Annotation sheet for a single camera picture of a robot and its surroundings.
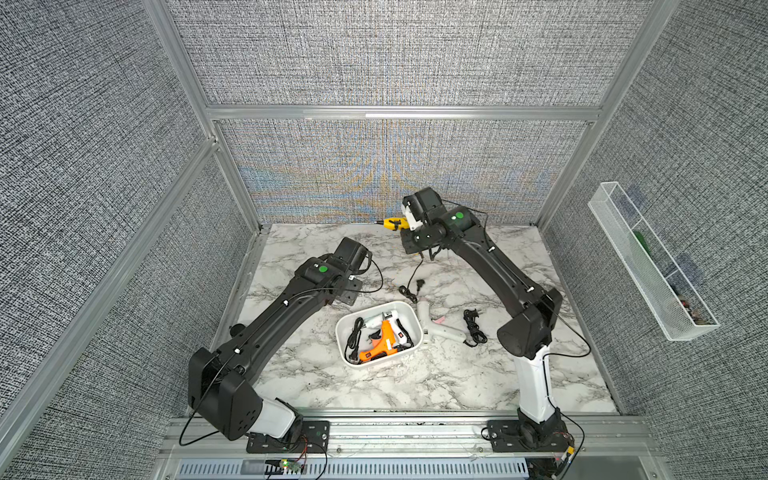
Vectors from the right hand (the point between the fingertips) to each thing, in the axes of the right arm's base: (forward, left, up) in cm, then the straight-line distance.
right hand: (409, 232), depth 83 cm
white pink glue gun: (-17, -9, -24) cm, 30 cm away
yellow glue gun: (+1, +4, +2) cm, 5 cm away
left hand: (-13, +17, -5) cm, 22 cm away
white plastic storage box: (-15, 0, -21) cm, 26 cm away
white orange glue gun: (-22, +2, -20) cm, 30 cm away
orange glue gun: (-25, +7, -19) cm, 32 cm away
